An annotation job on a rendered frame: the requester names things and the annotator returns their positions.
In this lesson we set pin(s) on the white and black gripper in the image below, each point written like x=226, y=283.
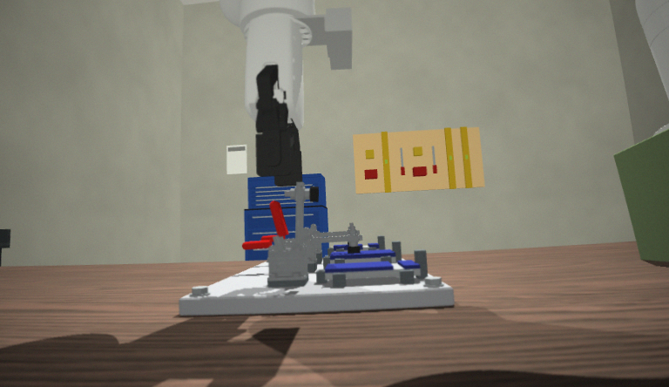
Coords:
x=274, y=50

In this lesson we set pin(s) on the blue rectangular block with white band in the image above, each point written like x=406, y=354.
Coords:
x=371, y=269

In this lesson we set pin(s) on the blue metal plate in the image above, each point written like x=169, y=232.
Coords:
x=363, y=256

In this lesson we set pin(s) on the blue rectangular block with white slot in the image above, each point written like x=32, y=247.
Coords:
x=362, y=248

